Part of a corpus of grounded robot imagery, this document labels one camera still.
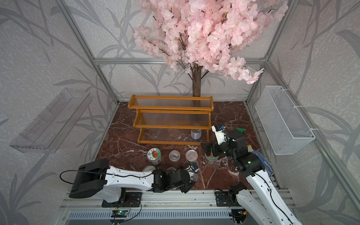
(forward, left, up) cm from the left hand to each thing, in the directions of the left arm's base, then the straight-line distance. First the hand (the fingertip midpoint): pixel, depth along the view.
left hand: (192, 179), depth 76 cm
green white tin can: (+4, +24, +5) cm, 25 cm away
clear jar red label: (+10, -11, +1) cm, 15 cm away
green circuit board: (-15, +38, -6) cm, 41 cm away
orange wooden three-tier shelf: (+44, +15, -5) cm, 46 cm away
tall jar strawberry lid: (+12, +22, +3) cm, 26 cm away
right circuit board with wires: (-16, -23, -5) cm, 28 cm away
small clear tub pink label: (+13, +11, 0) cm, 17 cm away
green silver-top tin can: (+12, 0, +1) cm, 12 cm away
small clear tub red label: (+5, +12, 0) cm, 13 cm away
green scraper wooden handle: (+36, -38, -6) cm, 53 cm away
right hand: (+15, -8, +17) cm, 24 cm away
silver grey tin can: (+27, -3, +3) cm, 27 cm away
